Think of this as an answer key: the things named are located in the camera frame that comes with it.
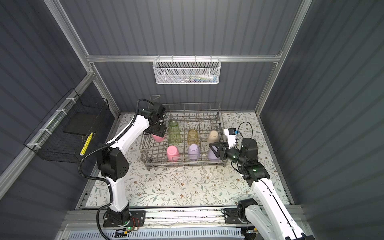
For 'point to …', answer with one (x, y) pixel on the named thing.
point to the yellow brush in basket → (87, 141)
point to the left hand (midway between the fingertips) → (157, 132)
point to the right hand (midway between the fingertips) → (214, 146)
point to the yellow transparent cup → (193, 137)
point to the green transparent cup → (174, 138)
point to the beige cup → (213, 137)
